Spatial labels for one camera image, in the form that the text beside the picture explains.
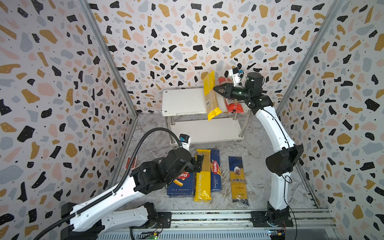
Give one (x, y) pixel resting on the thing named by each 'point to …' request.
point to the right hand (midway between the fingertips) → (214, 89)
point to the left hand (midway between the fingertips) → (197, 155)
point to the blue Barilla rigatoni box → (183, 185)
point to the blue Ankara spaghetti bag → (238, 187)
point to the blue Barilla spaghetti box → (216, 184)
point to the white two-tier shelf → (185, 111)
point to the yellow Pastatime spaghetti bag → (203, 180)
